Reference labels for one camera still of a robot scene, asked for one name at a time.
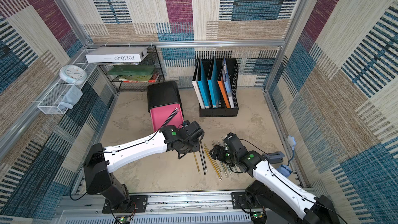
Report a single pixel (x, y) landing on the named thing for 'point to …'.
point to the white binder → (196, 85)
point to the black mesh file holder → (232, 69)
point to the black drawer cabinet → (162, 94)
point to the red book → (139, 78)
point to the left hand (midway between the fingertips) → (198, 146)
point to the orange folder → (221, 83)
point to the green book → (132, 70)
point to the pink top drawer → (160, 115)
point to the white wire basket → (50, 104)
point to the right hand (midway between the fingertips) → (214, 153)
